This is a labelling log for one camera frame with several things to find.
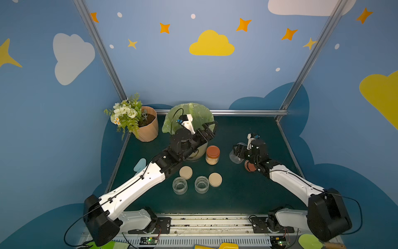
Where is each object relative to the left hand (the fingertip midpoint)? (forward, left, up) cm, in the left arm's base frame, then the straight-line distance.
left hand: (215, 127), depth 65 cm
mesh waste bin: (+7, +6, -32) cm, 33 cm away
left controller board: (-38, +29, -38) cm, 61 cm away
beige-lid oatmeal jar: (-12, +17, -38) cm, 43 cm away
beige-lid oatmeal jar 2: (-11, +5, -39) cm, 41 cm away
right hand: (+8, -17, -25) cm, 31 cm away
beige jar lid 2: (-4, +14, -37) cm, 40 cm away
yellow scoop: (-39, -5, -38) cm, 54 cm away
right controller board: (-37, -32, -39) cm, 62 cm away
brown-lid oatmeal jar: (+3, -1, -28) cm, 29 cm away
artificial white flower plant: (+16, +47, -10) cm, 51 cm away
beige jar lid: (-8, -3, -38) cm, 39 cm away
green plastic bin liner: (+24, +6, -18) cm, 31 cm away
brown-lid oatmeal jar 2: (+3, -13, -30) cm, 33 cm away
